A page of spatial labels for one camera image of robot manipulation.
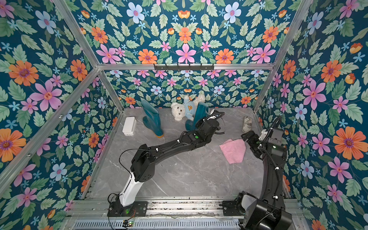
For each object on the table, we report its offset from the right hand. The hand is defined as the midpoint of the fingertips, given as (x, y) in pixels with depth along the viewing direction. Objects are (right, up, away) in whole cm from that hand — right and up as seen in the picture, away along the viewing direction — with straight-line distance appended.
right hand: (250, 138), depth 77 cm
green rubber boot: (-58, +10, +13) cm, 60 cm away
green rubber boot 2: (-26, +16, +12) cm, 33 cm away
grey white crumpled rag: (+9, +7, +28) cm, 31 cm away
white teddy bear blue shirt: (-35, +19, +32) cm, 51 cm away
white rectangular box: (-79, +6, +28) cm, 85 cm away
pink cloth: (-4, -10, +16) cm, 19 cm away
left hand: (-24, +13, +7) cm, 28 cm away
